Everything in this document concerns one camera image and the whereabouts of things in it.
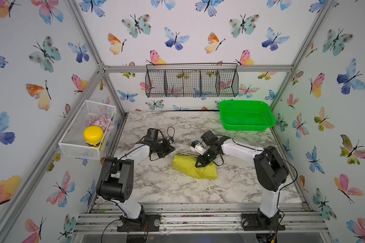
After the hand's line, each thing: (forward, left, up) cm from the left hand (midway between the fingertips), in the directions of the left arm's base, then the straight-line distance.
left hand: (177, 147), depth 92 cm
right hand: (-9, -13, -4) cm, 16 cm away
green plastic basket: (+34, -53, -10) cm, 64 cm away
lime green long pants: (-11, -4, 0) cm, 12 cm away
